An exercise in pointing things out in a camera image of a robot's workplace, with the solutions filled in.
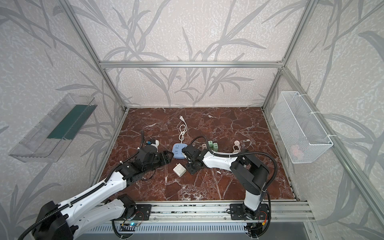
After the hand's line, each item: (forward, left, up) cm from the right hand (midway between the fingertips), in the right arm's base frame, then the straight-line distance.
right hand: (191, 163), depth 90 cm
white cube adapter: (-5, +6, +1) cm, 8 cm away
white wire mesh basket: (-2, -49, +33) cm, 59 cm away
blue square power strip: (+8, +9, +2) cm, 12 cm away
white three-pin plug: (+13, -30, +2) cm, 33 cm away
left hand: (+1, +9, +13) cm, 16 cm away
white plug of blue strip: (+35, +9, +1) cm, 36 cm away
